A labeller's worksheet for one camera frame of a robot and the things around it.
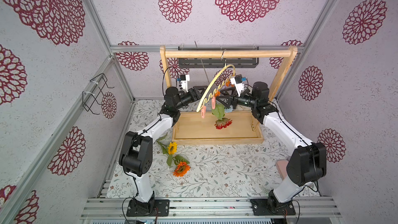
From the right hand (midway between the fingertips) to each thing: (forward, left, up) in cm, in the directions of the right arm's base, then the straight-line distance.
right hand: (218, 93), depth 74 cm
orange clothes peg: (0, +1, 0) cm, 1 cm away
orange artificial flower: (-26, +18, -30) cm, 43 cm away
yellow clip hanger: (+6, -3, -1) cm, 6 cm away
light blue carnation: (+9, -9, -23) cm, 26 cm away
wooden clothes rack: (-9, -3, -16) cm, 19 cm away
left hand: (+5, +6, -1) cm, 8 cm away
